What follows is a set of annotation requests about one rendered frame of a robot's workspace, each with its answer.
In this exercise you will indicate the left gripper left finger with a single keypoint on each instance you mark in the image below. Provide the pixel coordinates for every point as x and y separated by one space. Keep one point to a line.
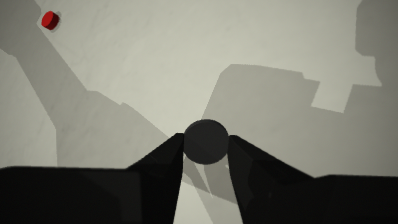
73 195

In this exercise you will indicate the red disc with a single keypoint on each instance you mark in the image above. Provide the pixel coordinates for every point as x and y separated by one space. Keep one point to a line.
50 20

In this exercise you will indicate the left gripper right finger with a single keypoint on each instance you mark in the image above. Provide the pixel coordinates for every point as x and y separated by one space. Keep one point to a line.
269 191

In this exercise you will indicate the dark grey disc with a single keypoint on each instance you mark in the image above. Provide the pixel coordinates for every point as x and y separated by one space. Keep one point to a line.
206 141

